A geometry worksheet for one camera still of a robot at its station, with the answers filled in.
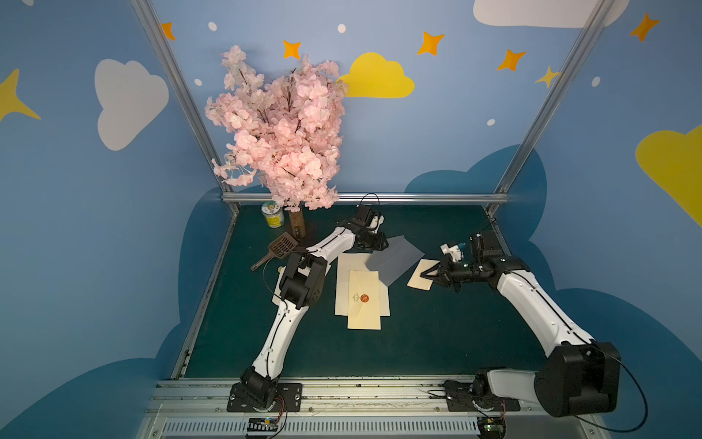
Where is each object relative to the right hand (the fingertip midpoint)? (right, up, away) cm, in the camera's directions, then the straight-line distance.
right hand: (425, 272), depth 80 cm
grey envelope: (-5, +1, +26) cm, 26 cm away
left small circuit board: (-46, -41, -6) cm, 62 cm away
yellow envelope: (-18, -11, +14) cm, 25 cm away
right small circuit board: (+16, -41, -7) cm, 45 cm away
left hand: (-9, +9, +25) cm, 28 cm away
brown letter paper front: (-2, -3, 0) cm, 3 cm away
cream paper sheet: (-21, +1, +25) cm, 32 cm away
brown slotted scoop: (-52, +5, +29) cm, 59 cm away
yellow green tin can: (-54, +19, +29) cm, 64 cm away
